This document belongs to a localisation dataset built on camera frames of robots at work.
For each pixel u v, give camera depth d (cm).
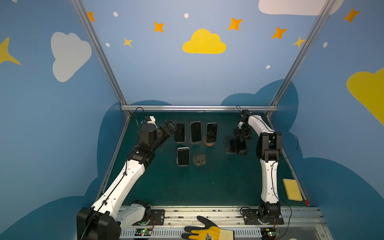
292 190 82
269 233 71
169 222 73
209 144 104
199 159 92
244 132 95
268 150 65
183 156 84
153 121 69
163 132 66
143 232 71
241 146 101
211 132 98
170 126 67
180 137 106
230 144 111
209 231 69
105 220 37
